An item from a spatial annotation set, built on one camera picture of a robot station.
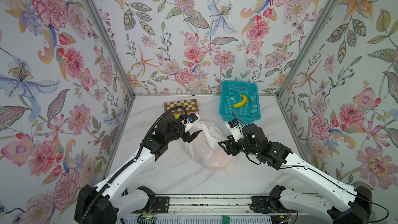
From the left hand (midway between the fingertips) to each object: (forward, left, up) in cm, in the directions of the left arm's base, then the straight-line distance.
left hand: (197, 124), depth 75 cm
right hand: (-6, -12, -5) cm, 14 cm away
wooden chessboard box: (+30, +4, -22) cm, 37 cm away
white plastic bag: (-7, -4, -14) cm, 16 cm away
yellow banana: (+33, -33, -23) cm, 52 cm away
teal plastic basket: (+44, -26, -24) cm, 57 cm away
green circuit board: (-36, -12, -24) cm, 45 cm away
